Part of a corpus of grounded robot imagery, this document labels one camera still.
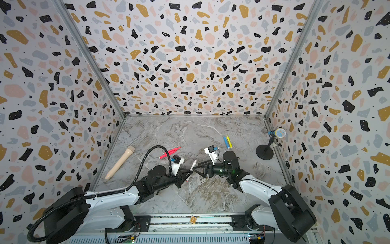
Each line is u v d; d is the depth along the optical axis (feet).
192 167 2.55
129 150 3.19
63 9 2.29
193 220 2.45
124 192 1.79
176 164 2.29
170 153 3.28
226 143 3.47
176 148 3.35
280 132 2.56
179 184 2.30
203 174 2.30
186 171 2.43
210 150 2.40
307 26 2.51
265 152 3.28
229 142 3.48
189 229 2.40
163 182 2.14
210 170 2.30
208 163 2.55
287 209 1.38
